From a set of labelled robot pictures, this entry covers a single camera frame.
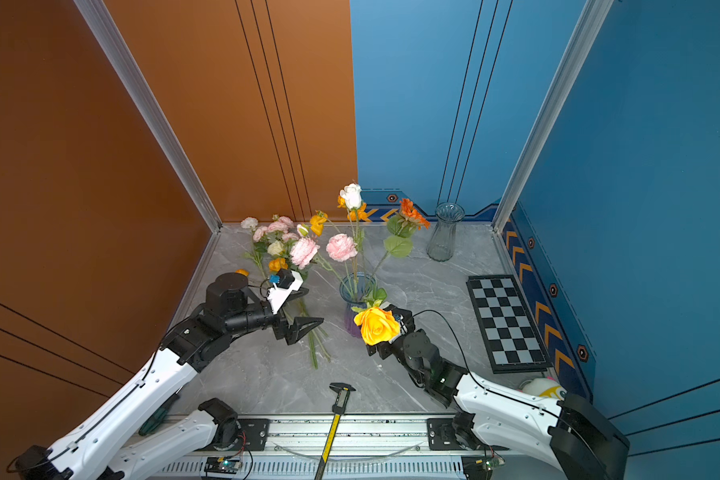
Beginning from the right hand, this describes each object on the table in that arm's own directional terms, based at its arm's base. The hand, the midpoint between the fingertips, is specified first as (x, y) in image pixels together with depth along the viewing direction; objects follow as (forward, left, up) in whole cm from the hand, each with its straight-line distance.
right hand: (373, 317), depth 78 cm
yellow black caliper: (-18, +9, -15) cm, 25 cm away
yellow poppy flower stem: (+24, +15, +13) cm, 31 cm away
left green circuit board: (-30, +36, -16) cm, 50 cm away
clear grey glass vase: (+33, -24, -9) cm, 41 cm away
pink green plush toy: (-15, -43, -9) cm, 46 cm away
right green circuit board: (-31, -25, -17) cm, 43 cm away
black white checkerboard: (0, -40, -13) cm, 42 cm away
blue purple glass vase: (+7, +2, +5) cm, 9 cm away
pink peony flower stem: (+7, +15, +19) cm, 26 cm away
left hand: (-2, +14, +11) cm, 18 cm away
